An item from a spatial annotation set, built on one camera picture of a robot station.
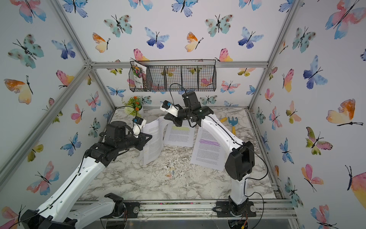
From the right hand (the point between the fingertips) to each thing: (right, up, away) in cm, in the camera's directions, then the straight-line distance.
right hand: (167, 114), depth 77 cm
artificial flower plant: (-28, +7, +27) cm, 40 cm away
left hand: (-7, -11, -3) cm, 14 cm away
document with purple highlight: (+25, -24, +19) cm, 40 cm away
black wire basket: (+10, +27, +19) cm, 35 cm away
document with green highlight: (+7, -15, +28) cm, 32 cm away
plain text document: (-8, -19, +2) cm, 21 cm away
